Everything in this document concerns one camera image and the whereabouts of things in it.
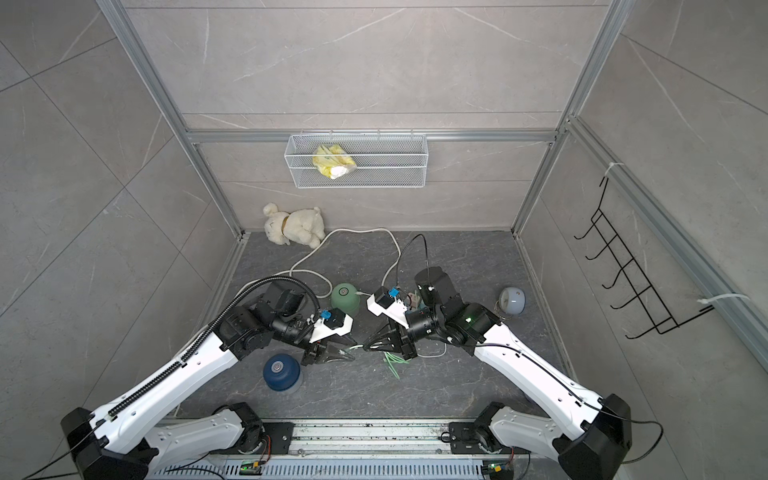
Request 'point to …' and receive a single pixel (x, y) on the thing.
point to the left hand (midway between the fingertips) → (355, 345)
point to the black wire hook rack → (633, 275)
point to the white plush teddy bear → (304, 226)
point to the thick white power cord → (387, 281)
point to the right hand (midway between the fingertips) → (371, 346)
